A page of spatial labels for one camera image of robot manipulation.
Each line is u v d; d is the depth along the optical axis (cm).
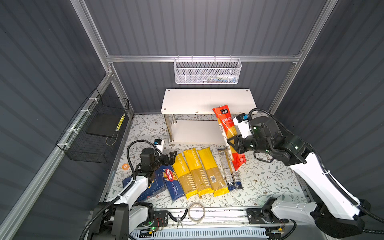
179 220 73
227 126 61
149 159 67
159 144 76
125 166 92
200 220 73
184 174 87
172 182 82
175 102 79
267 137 44
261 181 86
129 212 49
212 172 87
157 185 78
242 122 54
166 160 77
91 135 72
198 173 87
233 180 84
